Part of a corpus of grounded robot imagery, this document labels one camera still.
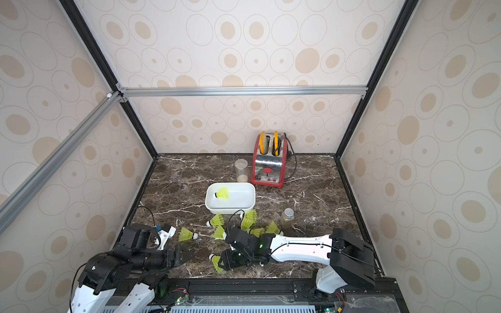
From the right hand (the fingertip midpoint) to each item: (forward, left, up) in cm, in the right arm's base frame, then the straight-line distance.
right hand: (221, 272), depth 72 cm
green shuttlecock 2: (+5, +4, -5) cm, 8 cm away
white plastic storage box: (+37, +3, -7) cm, 38 cm away
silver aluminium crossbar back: (+94, -1, +22) cm, 96 cm away
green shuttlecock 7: (+20, -19, -4) cm, 28 cm away
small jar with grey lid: (+22, -25, 0) cm, 34 cm away
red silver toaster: (+49, -17, +11) cm, 53 cm away
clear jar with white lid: (+45, -4, +5) cm, 45 cm away
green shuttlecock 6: (+25, -9, -4) cm, 26 cm away
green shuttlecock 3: (+15, +18, -4) cm, 24 cm away
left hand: (+1, +9, +11) cm, 14 cm away
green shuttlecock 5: (+22, +6, -3) cm, 23 cm away
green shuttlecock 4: (+17, +4, -4) cm, 18 cm away
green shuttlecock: (+38, +6, -5) cm, 39 cm away
